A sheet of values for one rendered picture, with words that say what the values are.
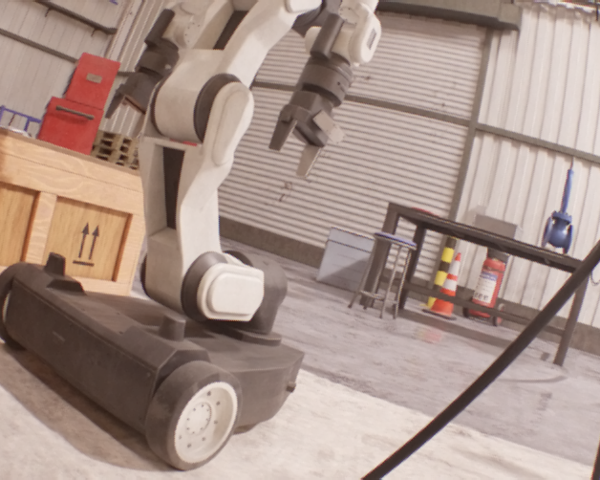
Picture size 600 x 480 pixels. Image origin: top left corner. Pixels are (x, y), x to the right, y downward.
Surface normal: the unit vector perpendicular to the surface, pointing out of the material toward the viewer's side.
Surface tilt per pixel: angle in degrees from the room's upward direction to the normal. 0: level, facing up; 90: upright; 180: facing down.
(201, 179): 115
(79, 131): 90
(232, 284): 90
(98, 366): 90
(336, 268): 90
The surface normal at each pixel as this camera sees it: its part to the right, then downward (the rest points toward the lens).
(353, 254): -0.05, -0.01
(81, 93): 0.44, 0.14
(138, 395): -0.48, -0.14
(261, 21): 0.61, 0.63
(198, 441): 0.83, 0.25
